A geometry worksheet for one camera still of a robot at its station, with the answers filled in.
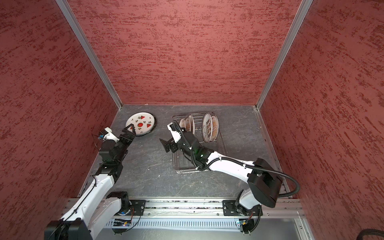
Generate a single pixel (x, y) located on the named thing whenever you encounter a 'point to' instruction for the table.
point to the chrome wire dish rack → (182, 164)
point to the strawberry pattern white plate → (132, 119)
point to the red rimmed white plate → (207, 127)
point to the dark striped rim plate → (146, 123)
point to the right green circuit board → (247, 225)
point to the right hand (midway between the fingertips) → (167, 137)
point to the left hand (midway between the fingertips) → (132, 130)
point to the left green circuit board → (120, 225)
